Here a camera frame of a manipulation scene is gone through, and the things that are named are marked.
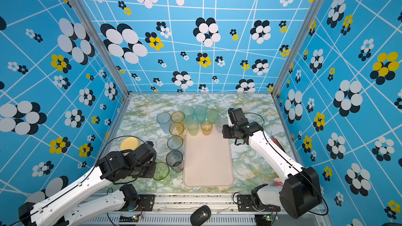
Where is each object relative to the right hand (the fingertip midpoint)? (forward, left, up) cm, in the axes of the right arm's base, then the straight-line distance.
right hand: (226, 130), depth 83 cm
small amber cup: (+9, +11, -10) cm, 18 cm away
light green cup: (+19, +8, -11) cm, 23 cm away
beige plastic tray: (-9, +11, -17) cm, 22 cm away
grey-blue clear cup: (-1, +30, -11) cm, 32 cm away
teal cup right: (+15, +15, -4) cm, 21 cm away
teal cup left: (+20, +23, -9) cm, 32 cm away
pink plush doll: (-23, -24, -9) cm, 34 cm away
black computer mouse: (-37, +13, -11) cm, 41 cm away
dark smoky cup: (-13, +28, -8) cm, 32 cm away
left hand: (-21, +34, -1) cm, 40 cm away
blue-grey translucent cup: (+12, +38, -5) cm, 40 cm away
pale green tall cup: (+6, +19, -5) cm, 21 cm away
